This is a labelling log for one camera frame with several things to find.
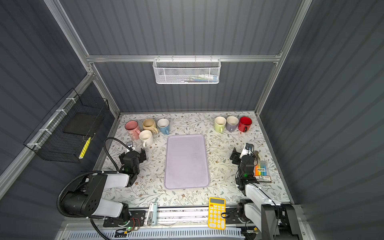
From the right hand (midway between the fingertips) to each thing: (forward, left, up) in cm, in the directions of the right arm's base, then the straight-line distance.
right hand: (243, 150), depth 86 cm
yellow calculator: (-28, +18, -8) cm, 34 cm away
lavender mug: (+26, +2, -5) cm, 26 cm away
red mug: (+24, -6, -4) cm, 25 cm away
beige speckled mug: (+25, +62, -5) cm, 67 cm away
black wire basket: (-2, +92, +20) cm, 95 cm away
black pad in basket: (+5, +86, +20) cm, 89 cm away
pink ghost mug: (+15, +69, +2) cm, 71 cm away
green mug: (+22, +12, -2) cm, 25 cm away
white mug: (+13, +61, -3) cm, 63 cm away
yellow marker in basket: (-9, +79, +19) cm, 82 cm away
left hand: (+2, +67, -2) cm, 67 cm away
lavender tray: (-2, +35, -10) cm, 36 cm away
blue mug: (+23, +51, -3) cm, 56 cm away
